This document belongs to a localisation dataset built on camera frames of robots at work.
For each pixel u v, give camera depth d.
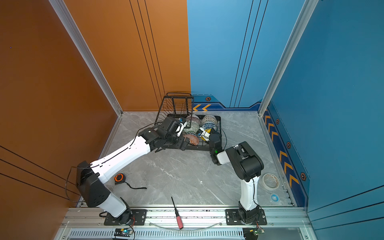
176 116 1.07
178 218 0.72
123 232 0.71
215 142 0.76
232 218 0.72
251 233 0.70
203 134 0.86
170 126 0.59
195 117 1.04
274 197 0.80
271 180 0.85
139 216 0.74
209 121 1.04
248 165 0.53
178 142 0.70
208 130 1.03
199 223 0.73
